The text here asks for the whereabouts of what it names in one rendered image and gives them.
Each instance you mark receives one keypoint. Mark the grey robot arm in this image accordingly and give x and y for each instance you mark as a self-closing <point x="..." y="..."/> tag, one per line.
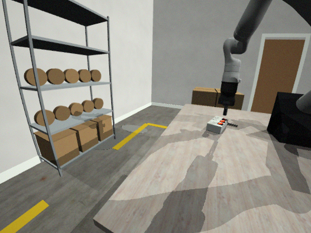
<point x="249" y="22"/>

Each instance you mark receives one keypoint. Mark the white power strip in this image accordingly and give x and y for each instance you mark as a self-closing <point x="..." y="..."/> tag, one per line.
<point x="217" y="124"/>

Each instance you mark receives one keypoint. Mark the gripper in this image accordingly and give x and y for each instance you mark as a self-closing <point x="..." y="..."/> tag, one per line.
<point x="229" y="86"/>

